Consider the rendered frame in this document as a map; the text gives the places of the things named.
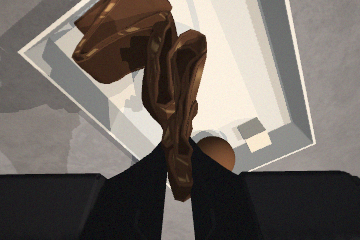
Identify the brown ball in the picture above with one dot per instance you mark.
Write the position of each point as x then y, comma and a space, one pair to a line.
218, 149

